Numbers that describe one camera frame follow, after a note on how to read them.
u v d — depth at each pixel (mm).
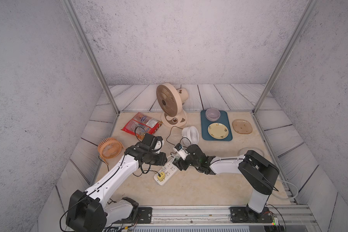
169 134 1056
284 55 881
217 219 725
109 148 870
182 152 785
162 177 805
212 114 1149
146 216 738
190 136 910
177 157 850
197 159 696
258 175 474
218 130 1084
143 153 559
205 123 1111
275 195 794
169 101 933
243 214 726
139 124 1078
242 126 1111
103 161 892
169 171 858
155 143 655
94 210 378
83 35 794
